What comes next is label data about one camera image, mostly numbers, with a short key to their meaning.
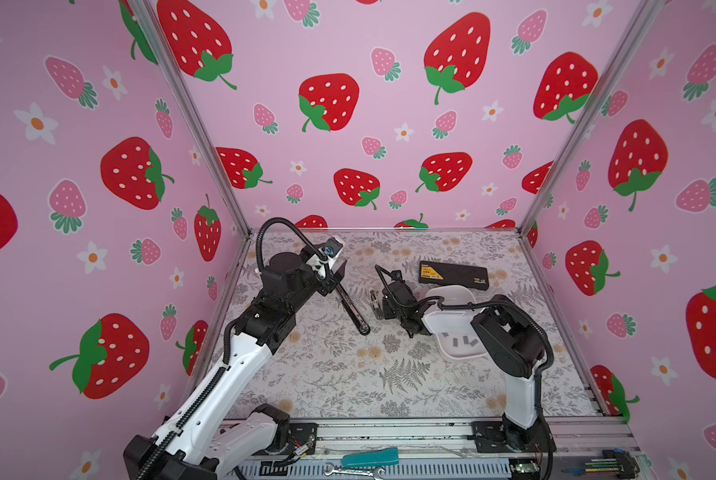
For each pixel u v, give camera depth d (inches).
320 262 22.2
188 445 15.0
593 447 28.9
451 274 42.3
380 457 27.9
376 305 38.6
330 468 27.8
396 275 33.9
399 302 29.5
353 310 37.6
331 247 22.5
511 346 19.9
